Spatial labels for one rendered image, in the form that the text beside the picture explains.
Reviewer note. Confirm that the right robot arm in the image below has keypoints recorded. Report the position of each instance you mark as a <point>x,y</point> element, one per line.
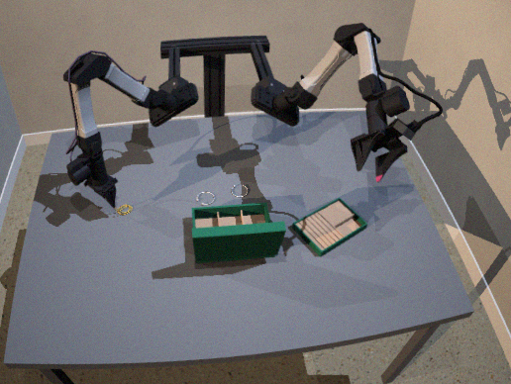
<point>88,137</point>

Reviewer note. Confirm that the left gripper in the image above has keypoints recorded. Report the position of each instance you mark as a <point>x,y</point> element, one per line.
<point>362,146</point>

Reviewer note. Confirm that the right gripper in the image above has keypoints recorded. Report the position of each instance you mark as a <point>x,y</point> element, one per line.
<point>101,183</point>

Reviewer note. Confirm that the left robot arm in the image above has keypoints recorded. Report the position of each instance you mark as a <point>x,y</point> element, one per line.
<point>349,40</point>

